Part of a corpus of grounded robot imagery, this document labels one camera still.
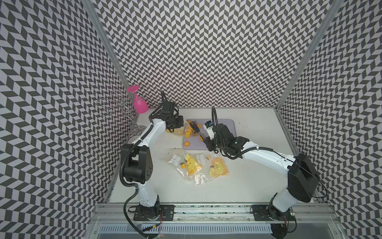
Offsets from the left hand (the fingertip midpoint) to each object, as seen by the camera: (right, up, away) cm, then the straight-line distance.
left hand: (181, 123), depth 91 cm
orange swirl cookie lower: (+3, -13, +5) cm, 15 cm away
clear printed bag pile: (+10, -25, -6) cm, 28 cm away
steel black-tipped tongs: (+9, -2, -1) cm, 9 cm away
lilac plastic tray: (+9, -13, +7) cm, 17 cm away
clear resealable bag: (+1, -5, +8) cm, 9 cm away
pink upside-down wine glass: (-26, +11, +1) cm, 28 cm away
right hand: (+15, -10, -8) cm, 20 cm away
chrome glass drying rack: (-43, +12, +13) cm, 46 cm away
